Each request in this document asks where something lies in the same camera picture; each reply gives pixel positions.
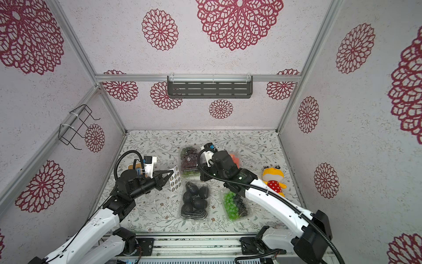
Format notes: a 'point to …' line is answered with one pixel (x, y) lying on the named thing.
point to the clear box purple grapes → (188, 164)
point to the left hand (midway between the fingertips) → (173, 171)
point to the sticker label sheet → (175, 180)
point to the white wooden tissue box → (137, 165)
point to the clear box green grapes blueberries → (236, 206)
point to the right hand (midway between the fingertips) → (196, 165)
